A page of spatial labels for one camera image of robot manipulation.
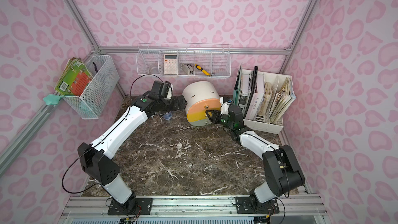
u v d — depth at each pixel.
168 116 1.07
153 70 0.96
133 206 0.70
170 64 0.95
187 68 0.98
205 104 0.86
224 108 0.77
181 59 1.00
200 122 0.96
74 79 0.72
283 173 0.44
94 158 0.43
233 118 0.68
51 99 0.63
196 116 0.91
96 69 0.88
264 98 0.89
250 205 0.72
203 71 0.98
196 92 0.95
